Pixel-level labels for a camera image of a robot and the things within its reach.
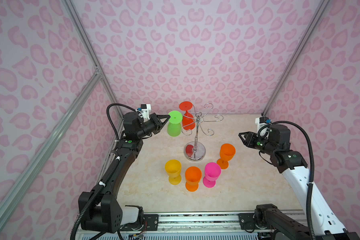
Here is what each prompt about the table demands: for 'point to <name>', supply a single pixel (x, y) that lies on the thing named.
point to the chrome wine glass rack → (195, 150)
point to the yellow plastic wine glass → (173, 167)
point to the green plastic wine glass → (174, 123)
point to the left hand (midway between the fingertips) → (171, 114)
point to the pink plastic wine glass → (212, 171)
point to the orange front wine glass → (227, 153)
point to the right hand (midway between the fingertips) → (242, 133)
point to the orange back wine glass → (193, 175)
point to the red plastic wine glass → (188, 120)
